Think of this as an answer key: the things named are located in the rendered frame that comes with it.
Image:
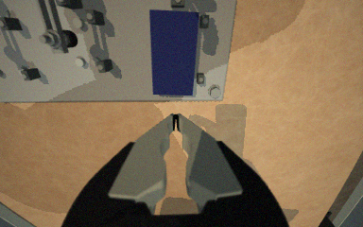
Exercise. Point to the toggle clamp with red handle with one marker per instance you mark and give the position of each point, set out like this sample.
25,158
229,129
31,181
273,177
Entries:
59,40

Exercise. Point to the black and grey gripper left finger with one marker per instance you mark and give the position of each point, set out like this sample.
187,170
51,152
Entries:
136,173

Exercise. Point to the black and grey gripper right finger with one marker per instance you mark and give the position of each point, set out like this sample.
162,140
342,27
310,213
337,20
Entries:
215,172

